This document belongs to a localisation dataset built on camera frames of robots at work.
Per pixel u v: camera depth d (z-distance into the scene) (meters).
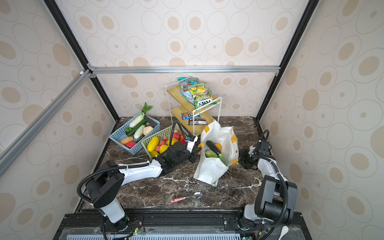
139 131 1.06
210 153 0.90
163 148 0.95
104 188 0.45
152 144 0.96
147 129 1.03
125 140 1.00
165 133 1.06
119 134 1.04
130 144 0.97
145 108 1.12
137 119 1.09
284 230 0.71
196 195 0.80
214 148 0.92
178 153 0.65
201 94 0.78
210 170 0.81
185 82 0.90
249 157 0.76
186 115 0.99
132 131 1.05
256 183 0.87
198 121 0.93
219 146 0.97
